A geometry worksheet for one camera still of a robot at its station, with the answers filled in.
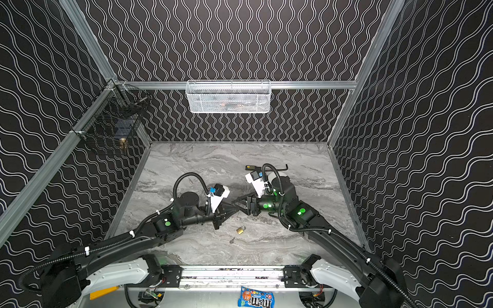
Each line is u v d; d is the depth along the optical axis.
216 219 0.61
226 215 0.68
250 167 1.07
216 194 0.61
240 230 0.86
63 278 0.39
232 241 0.84
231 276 0.76
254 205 0.60
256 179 0.63
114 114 0.97
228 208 0.66
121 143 0.82
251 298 0.69
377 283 0.39
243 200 0.63
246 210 0.63
